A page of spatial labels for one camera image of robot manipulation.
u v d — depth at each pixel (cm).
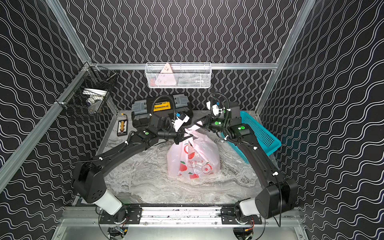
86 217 76
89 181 43
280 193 39
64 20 73
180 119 68
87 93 79
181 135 68
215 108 66
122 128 109
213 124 64
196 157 84
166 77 91
